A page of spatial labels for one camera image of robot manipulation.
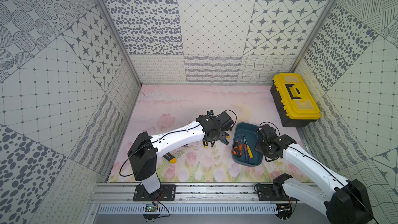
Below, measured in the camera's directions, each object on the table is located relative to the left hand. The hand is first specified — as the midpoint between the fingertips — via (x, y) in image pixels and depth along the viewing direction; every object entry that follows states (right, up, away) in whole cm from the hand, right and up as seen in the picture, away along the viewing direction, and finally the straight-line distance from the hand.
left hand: (221, 132), depth 79 cm
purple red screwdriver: (+15, -12, +8) cm, 21 cm away
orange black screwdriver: (+9, -12, +7) cm, 16 cm away
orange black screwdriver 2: (+11, -13, +5) cm, 18 cm away
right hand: (+22, -11, +3) cm, 25 cm away
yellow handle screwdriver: (+17, -12, +9) cm, 22 cm away
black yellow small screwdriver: (-9, -9, +9) cm, 15 cm away
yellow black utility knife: (-27, -16, +5) cm, 32 cm away
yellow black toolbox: (+44, +14, +9) cm, 47 cm away
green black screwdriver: (+3, -7, +10) cm, 13 cm away
